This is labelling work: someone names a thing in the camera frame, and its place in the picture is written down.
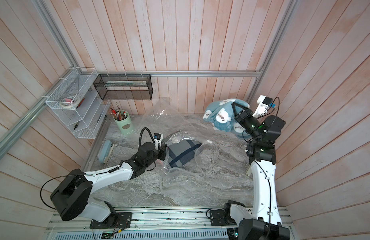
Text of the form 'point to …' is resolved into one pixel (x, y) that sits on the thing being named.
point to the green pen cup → (124, 126)
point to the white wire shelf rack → (86, 119)
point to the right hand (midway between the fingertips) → (229, 103)
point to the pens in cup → (117, 113)
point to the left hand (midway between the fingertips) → (166, 146)
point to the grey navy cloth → (182, 152)
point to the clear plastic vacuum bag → (178, 134)
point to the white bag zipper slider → (209, 141)
